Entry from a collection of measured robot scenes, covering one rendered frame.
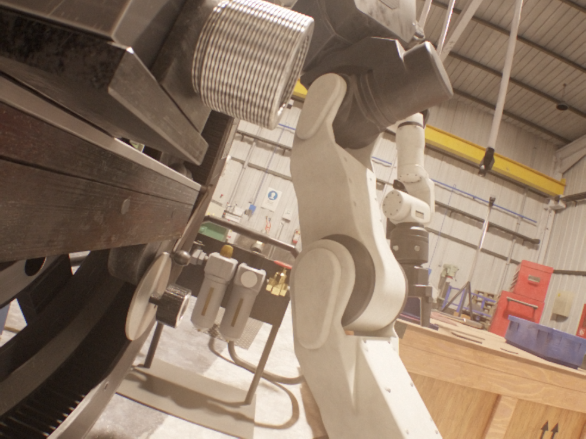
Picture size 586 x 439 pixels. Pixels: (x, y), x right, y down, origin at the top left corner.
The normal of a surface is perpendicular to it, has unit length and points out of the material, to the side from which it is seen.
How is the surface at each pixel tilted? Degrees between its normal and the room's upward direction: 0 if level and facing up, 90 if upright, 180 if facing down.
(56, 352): 44
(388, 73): 110
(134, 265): 101
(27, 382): 40
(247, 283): 90
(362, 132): 153
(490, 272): 90
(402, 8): 79
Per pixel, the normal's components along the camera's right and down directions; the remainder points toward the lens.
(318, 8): -0.81, -0.04
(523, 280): -0.46, -0.27
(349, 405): -0.58, 0.11
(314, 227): -0.63, -0.32
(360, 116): -0.33, 0.58
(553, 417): 0.11, -0.07
